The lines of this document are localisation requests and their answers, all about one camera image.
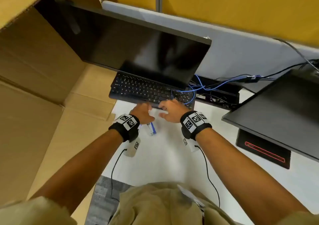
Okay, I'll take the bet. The blue and clear stapler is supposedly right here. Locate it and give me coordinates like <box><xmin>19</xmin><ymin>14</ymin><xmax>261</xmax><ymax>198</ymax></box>
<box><xmin>146</xmin><ymin>122</ymin><xmax>157</xmax><ymax>136</ymax></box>

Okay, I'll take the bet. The thin black camera cable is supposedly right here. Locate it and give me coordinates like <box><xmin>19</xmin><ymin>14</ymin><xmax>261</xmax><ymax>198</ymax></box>
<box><xmin>110</xmin><ymin>148</ymin><xmax>128</xmax><ymax>203</ymax></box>
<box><xmin>194</xmin><ymin>145</ymin><xmax>221</xmax><ymax>208</ymax></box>

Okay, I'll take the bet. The large black monitor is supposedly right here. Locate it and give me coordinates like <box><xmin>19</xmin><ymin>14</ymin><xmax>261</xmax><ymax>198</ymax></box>
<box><xmin>35</xmin><ymin>0</ymin><xmax>212</xmax><ymax>90</ymax></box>

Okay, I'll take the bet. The grey desk partition panel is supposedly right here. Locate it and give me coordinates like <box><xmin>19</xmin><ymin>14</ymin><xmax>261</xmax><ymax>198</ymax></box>
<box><xmin>101</xmin><ymin>0</ymin><xmax>319</xmax><ymax>93</ymax></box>

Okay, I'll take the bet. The black keyboard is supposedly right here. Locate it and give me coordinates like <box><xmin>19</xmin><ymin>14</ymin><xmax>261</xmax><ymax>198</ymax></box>
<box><xmin>108</xmin><ymin>72</ymin><xmax>196</xmax><ymax>109</ymax></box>

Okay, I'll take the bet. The white badge card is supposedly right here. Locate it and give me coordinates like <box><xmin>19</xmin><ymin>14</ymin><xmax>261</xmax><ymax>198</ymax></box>
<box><xmin>177</xmin><ymin>184</ymin><xmax>206</xmax><ymax>208</ymax></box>

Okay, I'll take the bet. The black monitor with red-lined base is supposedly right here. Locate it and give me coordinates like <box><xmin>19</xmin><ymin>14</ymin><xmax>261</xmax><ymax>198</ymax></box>
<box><xmin>222</xmin><ymin>69</ymin><xmax>319</xmax><ymax>163</ymax></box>

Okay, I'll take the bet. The black monitor base red outline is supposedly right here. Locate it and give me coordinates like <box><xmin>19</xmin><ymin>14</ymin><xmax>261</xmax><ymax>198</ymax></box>
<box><xmin>236</xmin><ymin>129</ymin><xmax>291</xmax><ymax>170</ymax></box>

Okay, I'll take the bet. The black cable tray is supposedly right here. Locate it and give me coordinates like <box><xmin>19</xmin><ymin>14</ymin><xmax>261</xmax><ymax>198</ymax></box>
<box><xmin>189</xmin><ymin>75</ymin><xmax>240</xmax><ymax>111</ymax></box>

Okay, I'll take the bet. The large brown cardboard box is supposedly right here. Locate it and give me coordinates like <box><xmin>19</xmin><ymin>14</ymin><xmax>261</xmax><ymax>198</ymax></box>
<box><xmin>0</xmin><ymin>0</ymin><xmax>119</xmax><ymax>225</ymax></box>

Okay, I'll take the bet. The thick black cable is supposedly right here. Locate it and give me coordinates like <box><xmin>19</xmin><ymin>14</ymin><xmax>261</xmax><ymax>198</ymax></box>
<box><xmin>273</xmin><ymin>38</ymin><xmax>319</xmax><ymax>72</ymax></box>

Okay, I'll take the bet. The black marker wristband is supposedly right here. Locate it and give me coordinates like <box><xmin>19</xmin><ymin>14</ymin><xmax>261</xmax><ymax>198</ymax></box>
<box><xmin>180</xmin><ymin>110</ymin><xmax>213</xmax><ymax>141</ymax></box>
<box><xmin>108</xmin><ymin>113</ymin><xmax>141</xmax><ymax>143</ymax></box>

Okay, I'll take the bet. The blue network cable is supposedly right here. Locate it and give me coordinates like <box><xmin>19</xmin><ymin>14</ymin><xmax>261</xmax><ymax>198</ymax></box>
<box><xmin>171</xmin><ymin>74</ymin><xmax>277</xmax><ymax>105</ymax></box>

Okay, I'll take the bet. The person's right forearm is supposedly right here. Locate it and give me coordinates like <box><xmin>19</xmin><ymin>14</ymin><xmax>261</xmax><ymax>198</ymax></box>
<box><xmin>195</xmin><ymin>127</ymin><xmax>312</xmax><ymax>225</ymax></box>

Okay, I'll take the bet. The person's left hand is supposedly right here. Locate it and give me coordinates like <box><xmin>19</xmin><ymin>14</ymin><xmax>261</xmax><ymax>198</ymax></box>
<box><xmin>129</xmin><ymin>102</ymin><xmax>156</xmax><ymax>125</ymax></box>

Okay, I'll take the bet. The person's beige shirt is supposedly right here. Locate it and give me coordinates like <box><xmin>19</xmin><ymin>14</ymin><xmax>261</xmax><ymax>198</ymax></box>
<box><xmin>0</xmin><ymin>181</ymin><xmax>319</xmax><ymax>225</ymax></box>

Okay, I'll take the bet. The person's left forearm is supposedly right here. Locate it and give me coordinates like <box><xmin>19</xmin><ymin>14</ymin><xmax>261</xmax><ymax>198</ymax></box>
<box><xmin>26</xmin><ymin>129</ymin><xmax>125</xmax><ymax>215</ymax></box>

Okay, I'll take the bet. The black cable adapter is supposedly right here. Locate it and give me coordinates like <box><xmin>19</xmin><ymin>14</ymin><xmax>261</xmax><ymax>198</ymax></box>
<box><xmin>243</xmin><ymin>75</ymin><xmax>262</xmax><ymax>83</ymax></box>

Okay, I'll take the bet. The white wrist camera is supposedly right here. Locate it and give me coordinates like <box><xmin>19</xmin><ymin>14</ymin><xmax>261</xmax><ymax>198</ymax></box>
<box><xmin>124</xmin><ymin>137</ymin><xmax>141</xmax><ymax>158</ymax></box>
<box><xmin>182</xmin><ymin>137</ymin><xmax>200</xmax><ymax>153</ymax></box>

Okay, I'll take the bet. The person's right hand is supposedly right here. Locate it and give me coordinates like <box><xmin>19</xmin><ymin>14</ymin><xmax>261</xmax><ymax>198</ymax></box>
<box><xmin>158</xmin><ymin>98</ymin><xmax>191</xmax><ymax>123</ymax></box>

